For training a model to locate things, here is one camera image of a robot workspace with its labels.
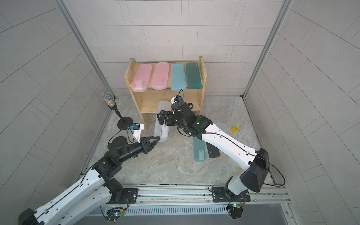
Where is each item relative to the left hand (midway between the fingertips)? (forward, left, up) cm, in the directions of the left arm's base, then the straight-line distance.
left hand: (161, 139), depth 69 cm
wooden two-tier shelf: (+27, +12, -2) cm, 30 cm away
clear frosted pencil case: (+3, 0, +2) cm, 4 cm away
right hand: (+10, -1, +6) cm, 11 cm away
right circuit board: (-27, -38, -22) cm, 51 cm away
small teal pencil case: (+3, -21, -20) cm, 29 cm away
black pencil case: (+2, -29, -19) cm, 35 cm away
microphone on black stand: (+23, +31, -20) cm, 43 cm away
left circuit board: (-28, +21, -20) cm, 41 cm away
